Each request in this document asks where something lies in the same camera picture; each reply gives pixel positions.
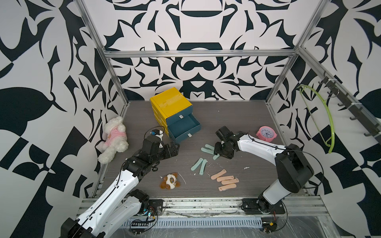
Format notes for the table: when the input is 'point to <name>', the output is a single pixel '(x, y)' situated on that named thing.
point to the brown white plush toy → (170, 181)
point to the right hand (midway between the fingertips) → (216, 151)
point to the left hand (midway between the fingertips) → (171, 144)
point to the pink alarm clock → (267, 133)
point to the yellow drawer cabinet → (173, 111)
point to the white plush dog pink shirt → (116, 140)
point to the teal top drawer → (176, 117)
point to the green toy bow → (331, 149)
